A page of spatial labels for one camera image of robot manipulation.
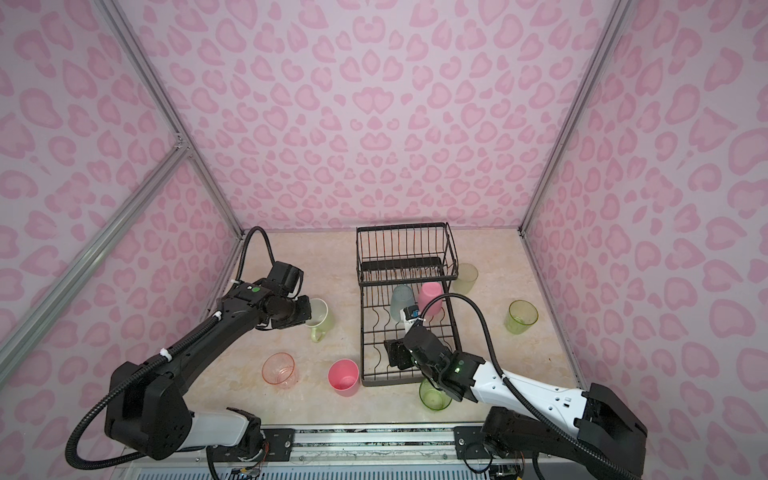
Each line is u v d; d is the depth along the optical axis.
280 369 0.84
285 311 0.70
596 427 0.40
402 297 0.87
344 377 0.84
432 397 0.80
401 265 1.06
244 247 0.67
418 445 0.75
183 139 0.91
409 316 0.69
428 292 0.88
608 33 0.72
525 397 0.47
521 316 0.87
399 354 0.70
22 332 0.52
